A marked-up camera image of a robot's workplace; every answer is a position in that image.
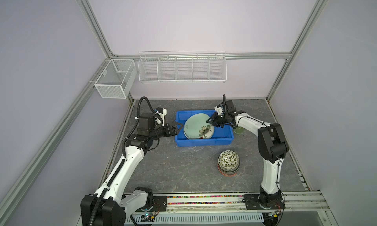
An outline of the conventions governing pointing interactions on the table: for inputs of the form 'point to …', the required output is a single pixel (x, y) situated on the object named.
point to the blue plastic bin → (222, 136)
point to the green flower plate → (196, 125)
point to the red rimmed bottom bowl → (229, 174)
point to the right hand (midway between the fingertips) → (207, 122)
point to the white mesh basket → (116, 78)
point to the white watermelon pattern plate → (209, 134)
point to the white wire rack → (182, 67)
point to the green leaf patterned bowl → (228, 160)
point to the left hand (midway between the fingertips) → (176, 127)
